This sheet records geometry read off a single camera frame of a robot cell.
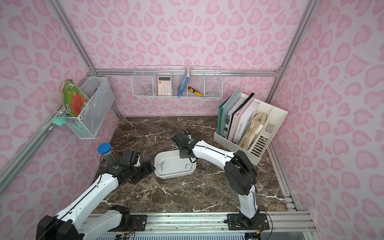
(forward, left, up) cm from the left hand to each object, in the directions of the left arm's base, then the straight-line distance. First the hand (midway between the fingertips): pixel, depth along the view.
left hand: (151, 168), depth 83 cm
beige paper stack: (+19, -59, +12) cm, 63 cm away
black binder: (+32, -50, +17) cm, 62 cm away
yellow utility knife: (+45, -25, +18) cm, 54 cm away
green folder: (+24, -40, +21) cm, 51 cm away
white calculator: (+46, -5, +22) cm, 51 cm away
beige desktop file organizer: (+27, -73, +13) cm, 79 cm away
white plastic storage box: (+6, -8, -8) cm, 13 cm away
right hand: (+10, -19, 0) cm, 22 cm away
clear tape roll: (+43, +6, +20) cm, 47 cm away
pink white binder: (+22, -51, +15) cm, 58 cm away
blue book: (+41, -18, +27) cm, 52 cm away
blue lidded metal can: (+5, +21, +9) cm, 24 cm away
